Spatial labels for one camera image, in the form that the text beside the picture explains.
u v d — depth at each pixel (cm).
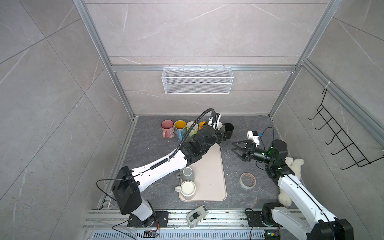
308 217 44
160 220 73
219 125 101
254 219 73
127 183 46
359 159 59
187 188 77
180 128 98
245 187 83
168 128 98
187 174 78
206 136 52
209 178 86
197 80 101
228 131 101
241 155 71
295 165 82
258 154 65
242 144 66
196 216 71
